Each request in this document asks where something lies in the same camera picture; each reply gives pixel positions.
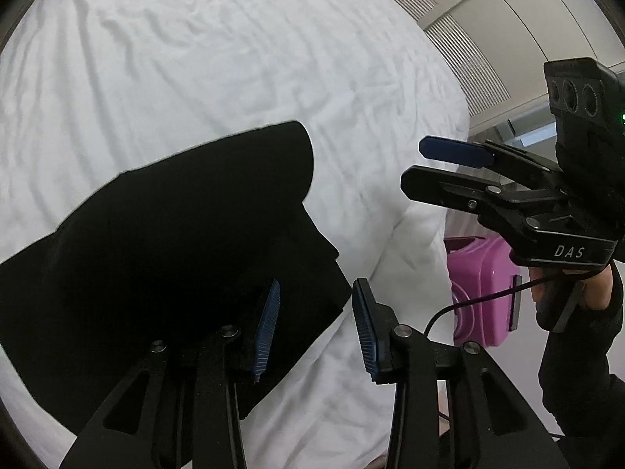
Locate white bed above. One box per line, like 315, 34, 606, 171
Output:
0, 0, 472, 469

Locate person's right hand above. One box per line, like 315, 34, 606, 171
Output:
530, 263, 614, 311

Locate person's right forearm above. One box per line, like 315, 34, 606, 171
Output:
539, 274, 625, 439

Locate black pants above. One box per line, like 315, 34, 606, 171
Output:
0, 120, 353, 450

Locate black cable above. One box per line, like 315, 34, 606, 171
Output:
424, 278, 538, 340

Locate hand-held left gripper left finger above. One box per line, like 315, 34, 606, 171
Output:
59, 279, 281, 469

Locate white louvered wardrobe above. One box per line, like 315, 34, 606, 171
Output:
342, 0, 625, 130

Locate pink suitcase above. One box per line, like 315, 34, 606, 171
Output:
445, 235, 524, 349

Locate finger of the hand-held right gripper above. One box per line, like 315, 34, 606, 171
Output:
419, 135, 563, 179
400, 165, 568, 217

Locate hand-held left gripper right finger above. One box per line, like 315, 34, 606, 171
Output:
352, 277, 570, 469

